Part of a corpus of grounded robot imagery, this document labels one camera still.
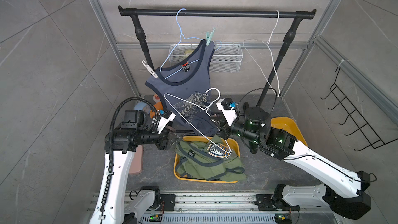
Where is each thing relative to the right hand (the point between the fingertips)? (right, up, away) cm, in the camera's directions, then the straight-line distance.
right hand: (212, 117), depth 59 cm
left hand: (-15, -7, +5) cm, 17 cm away
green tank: (0, -22, +15) cm, 27 cm away
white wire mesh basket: (+12, +36, +41) cm, 56 cm away
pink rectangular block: (-40, -28, +25) cm, 55 cm away
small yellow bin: (+52, -8, +39) cm, 66 cm away
